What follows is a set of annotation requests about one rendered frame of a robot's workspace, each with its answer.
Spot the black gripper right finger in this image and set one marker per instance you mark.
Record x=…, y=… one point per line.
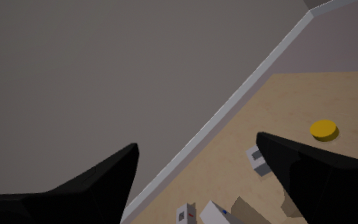
x=322, y=184

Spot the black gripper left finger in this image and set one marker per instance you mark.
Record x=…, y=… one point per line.
x=97, y=196

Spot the yellow round disc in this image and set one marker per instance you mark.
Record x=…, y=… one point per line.
x=324, y=130

